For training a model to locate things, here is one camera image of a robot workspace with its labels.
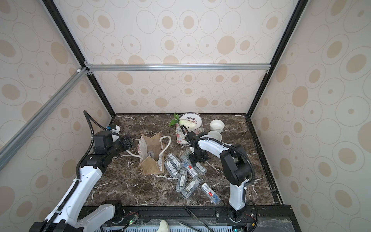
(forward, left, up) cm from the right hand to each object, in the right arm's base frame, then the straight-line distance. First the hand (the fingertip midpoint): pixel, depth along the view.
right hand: (203, 162), depth 91 cm
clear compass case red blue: (-5, +7, 0) cm, 9 cm away
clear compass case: (+5, +12, 0) cm, 13 cm away
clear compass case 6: (-19, -4, -1) cm, 19 cm away
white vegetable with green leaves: (+31, +14, +3) cm, 34 cm away
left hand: (+2, +37, +22) cm, 44 cm away
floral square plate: (+20, +16, -1) cm, 25 cm away
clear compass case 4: (-4, +2, -1) cm, 4 cm away
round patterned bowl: (+40, +8, +1) cm, 40 cm away
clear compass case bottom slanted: (-16, +7, 0) cm, 17 cm away
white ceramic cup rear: (+31, -11, +1) cm, 33 cm away
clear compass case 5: (-13, +13, 0) cm, 18 cm away
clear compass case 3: (-7, +18, 0) cm, 20 cm away
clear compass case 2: (0, +18, 0) cm, 18 cm away
